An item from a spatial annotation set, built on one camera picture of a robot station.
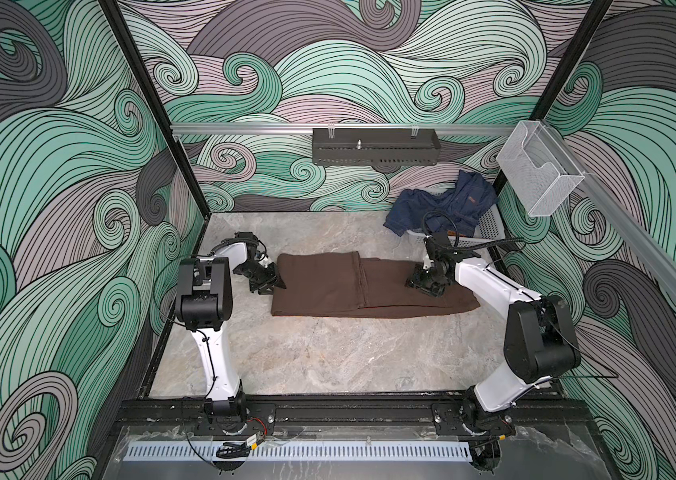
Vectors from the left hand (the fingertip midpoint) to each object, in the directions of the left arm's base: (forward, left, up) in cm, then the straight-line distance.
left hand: (281, 285), depth 97 cm
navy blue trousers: (+34, -69, +13) cm, 78 cm away
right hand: (-2, -42, +6) cm, 43 cm away
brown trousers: (+1, -21, 0) cm, 21 cm away
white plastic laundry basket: (+23, -75, +6) cm, 79 cm away
